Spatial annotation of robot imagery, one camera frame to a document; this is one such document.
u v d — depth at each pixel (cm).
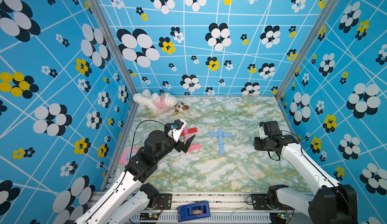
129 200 59
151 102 103
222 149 92
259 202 72
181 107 109
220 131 99
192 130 100
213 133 97
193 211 67
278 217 71
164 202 74
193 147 91
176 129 56
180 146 60
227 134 98
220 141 95
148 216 72
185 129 99
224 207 72
